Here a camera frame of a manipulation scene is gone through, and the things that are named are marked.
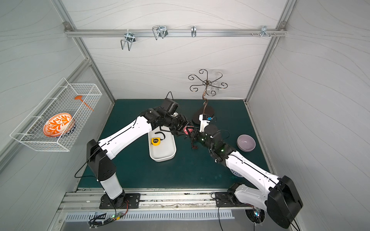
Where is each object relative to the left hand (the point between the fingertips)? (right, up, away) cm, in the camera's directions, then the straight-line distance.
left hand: (192, 128), depth 74 cm
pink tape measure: (-4, -1, +1) cm, 4 cm away
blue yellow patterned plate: (+25, -27, +8) cm, 38 cm away
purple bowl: (+36, -12, +19) cm, 42 cm away
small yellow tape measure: (-23, -11, +19) cm, 32 cm away
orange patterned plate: (-61, +2, -10) cm, 62 cm away
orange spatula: (-63, +17, +5) cm, 65 cm away
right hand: (-3, 0, +2) cm, 3 cm away
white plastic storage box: (-16, -16, +17) cm, 28 cm away
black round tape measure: (+1, -14, +19) cm, 24 cm away
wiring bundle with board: (-47, -45, -6) cm, 66 cm away
